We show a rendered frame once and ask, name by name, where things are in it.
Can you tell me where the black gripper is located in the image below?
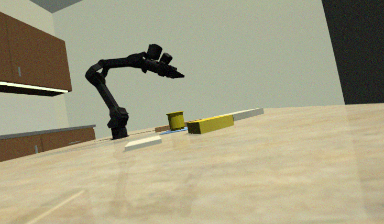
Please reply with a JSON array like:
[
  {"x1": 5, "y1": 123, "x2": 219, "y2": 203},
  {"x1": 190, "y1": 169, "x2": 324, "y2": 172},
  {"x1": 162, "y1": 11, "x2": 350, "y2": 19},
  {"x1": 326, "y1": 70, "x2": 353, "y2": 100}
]
[{"x1": 152, "y1": 61, "x2": 184, "y2": 79}]

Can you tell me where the yellow rectangular block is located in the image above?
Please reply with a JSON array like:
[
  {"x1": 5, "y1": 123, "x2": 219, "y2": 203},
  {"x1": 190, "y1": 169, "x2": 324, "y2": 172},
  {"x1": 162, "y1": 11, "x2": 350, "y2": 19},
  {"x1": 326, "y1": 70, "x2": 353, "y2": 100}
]
[{"x1": 187, "y1": 115, "x2": 234, "y2": 134}]

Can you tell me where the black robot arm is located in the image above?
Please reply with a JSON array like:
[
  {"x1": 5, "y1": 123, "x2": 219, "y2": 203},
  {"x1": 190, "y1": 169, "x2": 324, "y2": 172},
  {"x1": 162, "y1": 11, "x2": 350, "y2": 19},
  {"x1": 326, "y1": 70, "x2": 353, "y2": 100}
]
[{"x1": 85, "y1": 44, "x2": 172, "y2": 140}]

